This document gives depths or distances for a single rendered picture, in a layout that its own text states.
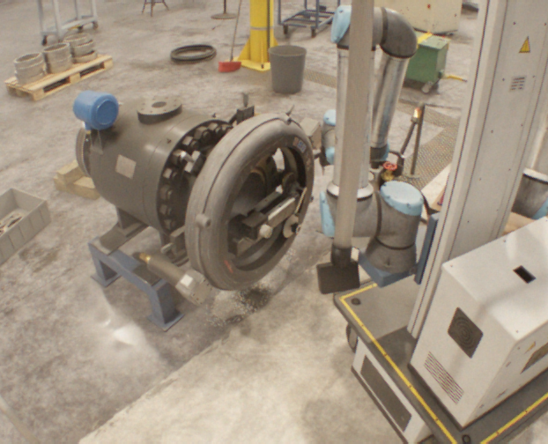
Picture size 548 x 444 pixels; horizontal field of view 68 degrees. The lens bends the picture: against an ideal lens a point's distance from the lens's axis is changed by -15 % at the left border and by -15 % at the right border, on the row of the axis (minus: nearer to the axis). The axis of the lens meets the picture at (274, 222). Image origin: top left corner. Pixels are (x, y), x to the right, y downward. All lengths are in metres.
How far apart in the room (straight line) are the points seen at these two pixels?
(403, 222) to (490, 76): 0.56
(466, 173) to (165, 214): 1.20
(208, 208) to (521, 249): 1.07
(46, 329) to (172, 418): 0.87
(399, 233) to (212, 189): 0.65
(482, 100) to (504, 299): 0.56
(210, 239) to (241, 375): 0.69
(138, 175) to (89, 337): 0.86
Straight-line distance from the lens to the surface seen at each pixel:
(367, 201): 1.47
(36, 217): 3.12
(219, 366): 2.13
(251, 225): 1.74
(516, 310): 1.36
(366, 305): 1.95
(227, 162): 1.65
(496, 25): 1.25
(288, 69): 4.52
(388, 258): 1.60
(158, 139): 1.99
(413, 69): 4.99
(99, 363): 2.25
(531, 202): 1.82
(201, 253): 1.73
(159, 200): 1.96
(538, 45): 1.45
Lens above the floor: 1.74
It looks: 38 degrees down
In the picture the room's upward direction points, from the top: straight up
